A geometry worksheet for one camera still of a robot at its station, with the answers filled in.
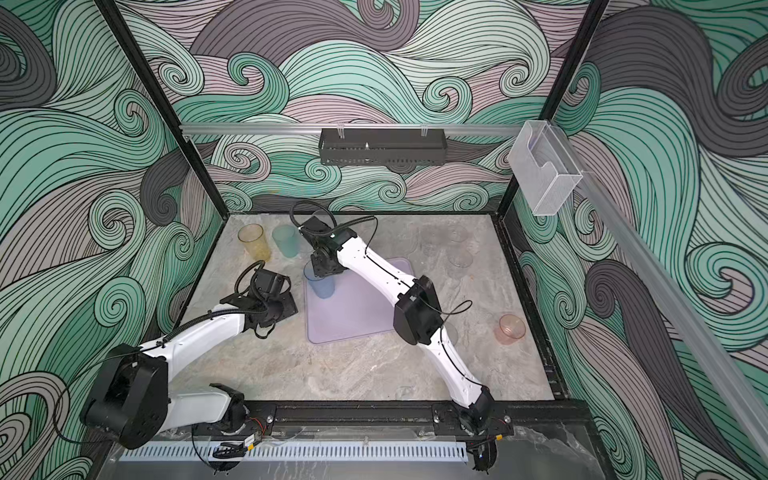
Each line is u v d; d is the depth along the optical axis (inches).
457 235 43.1
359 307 37.4
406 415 29.4
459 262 40.1
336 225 23.0
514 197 45.2
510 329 34.3
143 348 17.5
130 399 16.0
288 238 40.4
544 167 31.1
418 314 22.1
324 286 37.7
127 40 29.4
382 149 37.2
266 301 26.3
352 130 36.5
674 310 19.8
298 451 27.5
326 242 25.1
